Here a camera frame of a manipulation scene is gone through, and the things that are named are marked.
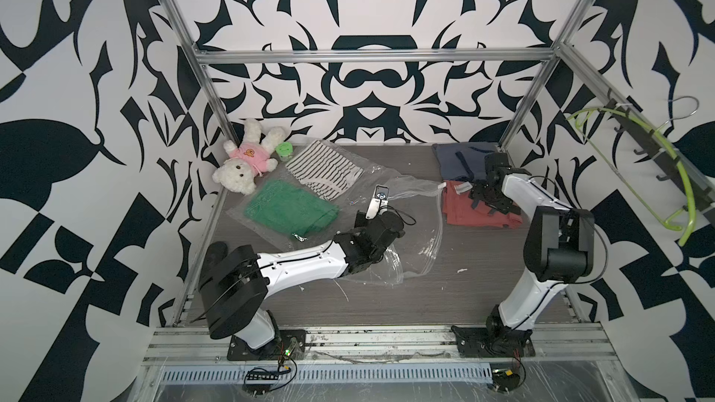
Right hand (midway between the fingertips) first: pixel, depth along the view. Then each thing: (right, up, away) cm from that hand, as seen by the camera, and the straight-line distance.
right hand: (487, 195), depth 96 cm
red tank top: (-9, -5, +3) cm, 11 cm away
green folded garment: (-68, -5, 0) cm, 69 cm away
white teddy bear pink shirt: (-85, +12, +9) cm, 86 cm away
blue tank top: (-2, +13, +16) cm, 21 cm away
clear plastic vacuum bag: (-25, -19, -5) cm, 32 cm away
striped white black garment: (-58, +8, +15) cm, 60 cm away
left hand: (-39, 0, -15) cm, 42 cm away
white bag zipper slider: (-18, +4, -10) cm, 21 cm away
